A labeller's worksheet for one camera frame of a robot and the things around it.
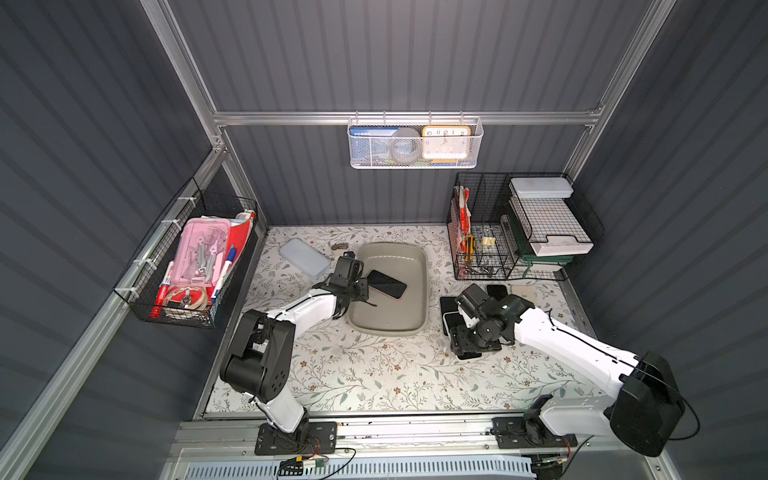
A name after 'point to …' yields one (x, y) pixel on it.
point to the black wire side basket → (148, 280)
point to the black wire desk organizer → (519, 226)
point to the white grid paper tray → (553, 227)
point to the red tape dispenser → (191, 297)
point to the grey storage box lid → (305, 257)
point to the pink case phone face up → (386, 284)
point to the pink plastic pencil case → (202, 248)
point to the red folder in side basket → (237, 237)
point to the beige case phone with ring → (526, 292)
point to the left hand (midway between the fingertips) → (363, 286)
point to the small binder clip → (339, 246)
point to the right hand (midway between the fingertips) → (468, 344)
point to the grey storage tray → (397, 274)
